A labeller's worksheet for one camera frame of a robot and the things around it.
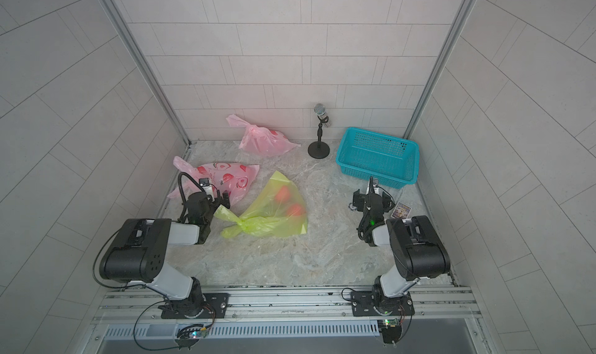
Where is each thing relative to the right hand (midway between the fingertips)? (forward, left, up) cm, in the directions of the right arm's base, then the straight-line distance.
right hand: (371, 188), depth 95 cm
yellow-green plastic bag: (-12, +36, +5) cm, 38 cm away
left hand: (+4, +63, +2) cm, 63 cm away
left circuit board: (-45, +63, -2) cm, 77 cm away
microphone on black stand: (+25, +19, -1) cm, 31 cm away
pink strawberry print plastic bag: (+4, +56, +7) cm, 56 cm away
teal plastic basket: (+17, -15, -4) cm, 22 cm away
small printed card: (-10, -11, -3) cm, 15 cm away
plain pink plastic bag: (+23, +46, +9) cm, 52 cm away
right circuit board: (-47, +4, -6) cm, 47 cm away
